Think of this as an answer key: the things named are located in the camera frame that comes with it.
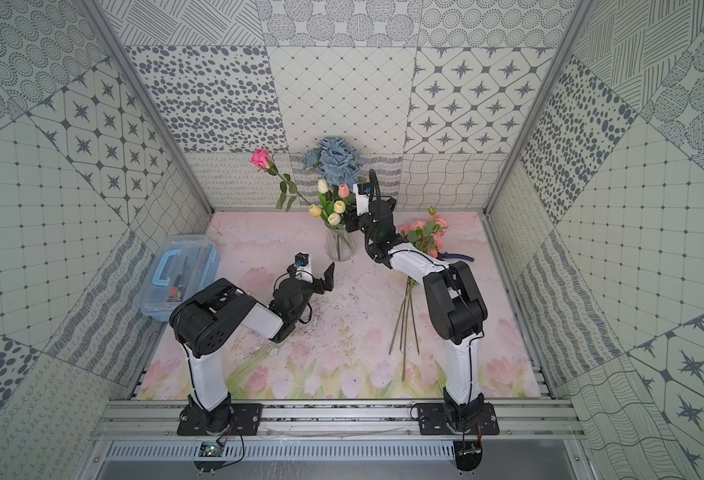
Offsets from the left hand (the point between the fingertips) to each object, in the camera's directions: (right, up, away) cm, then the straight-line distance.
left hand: (329, 264), depth 91 cm
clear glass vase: (+3, +6, +8) cm, 10 cm away
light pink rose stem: (+23, -17, 0) cm, 29 cm away
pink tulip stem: (+5, +21, -7) cm, 23 cm away
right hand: (+5, +18, +2) cm, 19 cm away
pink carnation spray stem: (+31, +9, +11) cm, 34 cm away
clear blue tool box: (-48, -1, +4) cm, 48 cm away
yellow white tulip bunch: (+1, +17, -5) cm, 18 cm away
